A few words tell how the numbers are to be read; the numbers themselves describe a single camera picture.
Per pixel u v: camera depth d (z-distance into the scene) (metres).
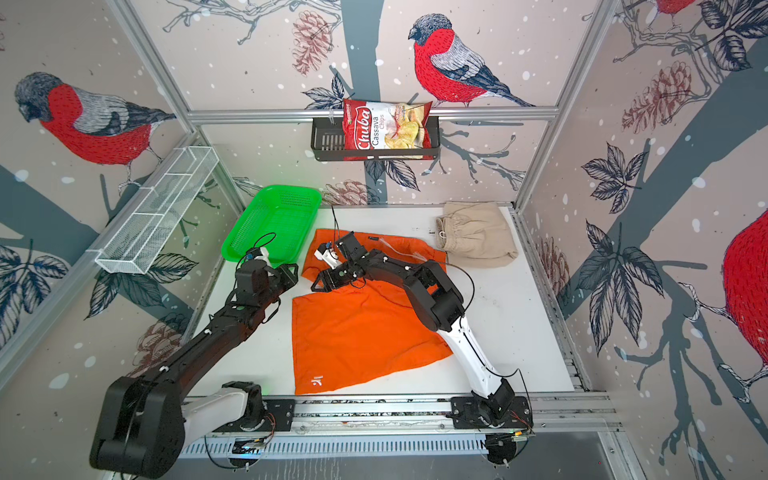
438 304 0.59
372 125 0.88
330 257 0.88
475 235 1.07
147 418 0.40
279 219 1.18
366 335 0.91
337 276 0.86
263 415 0.72
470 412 0.73
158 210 0.78
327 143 0.95
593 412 0.75
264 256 0.78
